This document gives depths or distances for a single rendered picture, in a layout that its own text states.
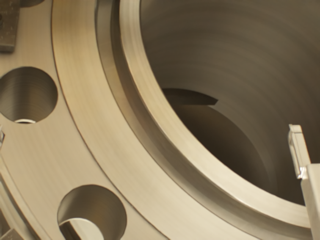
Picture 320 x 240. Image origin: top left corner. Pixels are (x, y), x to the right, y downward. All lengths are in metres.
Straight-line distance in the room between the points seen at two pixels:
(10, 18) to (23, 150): 0.08
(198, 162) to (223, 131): 0.62
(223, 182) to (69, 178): 0.08
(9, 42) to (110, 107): 0.07
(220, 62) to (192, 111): 0.31
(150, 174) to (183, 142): 0.03
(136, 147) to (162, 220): 0.04
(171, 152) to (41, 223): 0.08
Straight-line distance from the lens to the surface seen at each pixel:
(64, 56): 0.29
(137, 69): 0.30
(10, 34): 0.29
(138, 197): 0.27
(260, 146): 0.70
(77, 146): 0.27
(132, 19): 0.32
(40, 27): 0.31
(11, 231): 0.26
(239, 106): 0.66
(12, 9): 0.30
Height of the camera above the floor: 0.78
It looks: 24 degrees down
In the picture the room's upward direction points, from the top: 173 degrees clockwise
